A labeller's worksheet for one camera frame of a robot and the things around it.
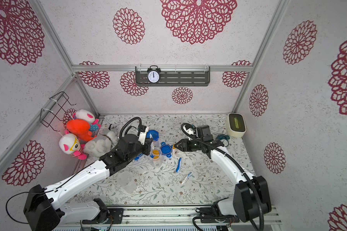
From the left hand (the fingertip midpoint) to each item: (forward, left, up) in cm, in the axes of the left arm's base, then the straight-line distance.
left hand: (152, 140), depth 78 cm
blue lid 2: (+7, -6, -23) cm, 25 cm away
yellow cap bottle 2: (-6, -1, -14) cm, 15 cm away
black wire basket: (+12, +52, +11) cm, 55 cm away
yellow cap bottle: (-2, -1, -11) cm, 11 cm away
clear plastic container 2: (-15, +16, -22) cm, 31 cm away
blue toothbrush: (-5, -15, -22) cm, 27 cm away
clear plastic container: (-4, -4, -11) cm, 12 cm away
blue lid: (+10, 0, -8) cm, 12 cm away
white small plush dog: (+6, +33, -14) cm, 36 cm away
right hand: (-1, -13, -3) cm, 14 cm away
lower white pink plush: (-1, +46, -3) cm, 46 cm away
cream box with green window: (+24, -57, -18) cm, 65 cm away
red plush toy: (+13, +48, -6) cm, 50 cm away
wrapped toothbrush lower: (-12, -20, -21) cm, 31 cm away
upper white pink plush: (+23, +48, -3) cm, 53 cm away
